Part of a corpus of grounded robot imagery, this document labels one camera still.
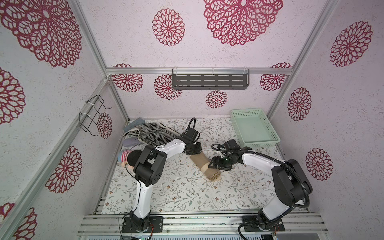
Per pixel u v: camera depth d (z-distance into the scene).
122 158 0.92
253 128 1.16
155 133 1.08
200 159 0.92
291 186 0.46
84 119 0.72
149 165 0.55
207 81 0.98
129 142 1.09
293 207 0.51
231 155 0.72
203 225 0.75
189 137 0.80
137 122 1.17
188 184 0.88
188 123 0.81
